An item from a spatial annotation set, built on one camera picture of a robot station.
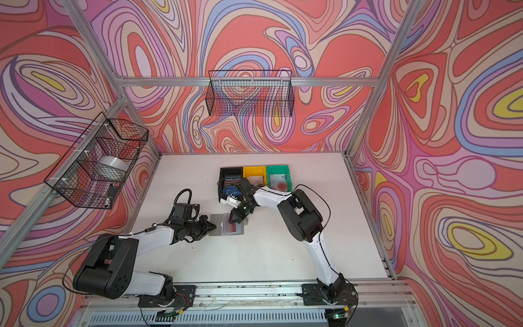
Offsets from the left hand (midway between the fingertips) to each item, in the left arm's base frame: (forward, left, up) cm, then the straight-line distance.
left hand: (219, 224), depth 90 cm
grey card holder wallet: (0, 0, -1) cm, 1 cm away
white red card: (+23, -28, +1) cm, 36 cm away
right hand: (+1, -6, -2) cm, 7 cm away
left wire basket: (+8, +43, +28) cm, 52 cm away
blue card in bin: (+19, -4, 0) cm, 19 cm away
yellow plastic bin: (+28, -16, +5) cm, 32 cm away
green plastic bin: (+28, -31, +5) cm, 42 cm away
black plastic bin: (+24, -1, +1) cm, 24 cm away
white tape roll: (+10, +35, +30) cm, 47 cm away
